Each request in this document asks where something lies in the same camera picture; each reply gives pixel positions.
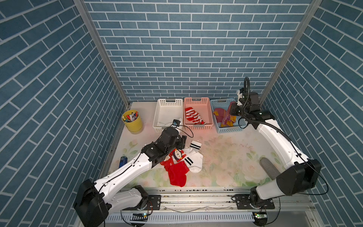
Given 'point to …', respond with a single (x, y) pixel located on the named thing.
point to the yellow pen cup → (132, 119)
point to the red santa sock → (177, 171)
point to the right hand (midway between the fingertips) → (233, 107)
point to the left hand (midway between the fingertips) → (186, 136)
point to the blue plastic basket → (226, 127)
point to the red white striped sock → (192, 115)
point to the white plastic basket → (168, 113)
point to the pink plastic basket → (198, 113)
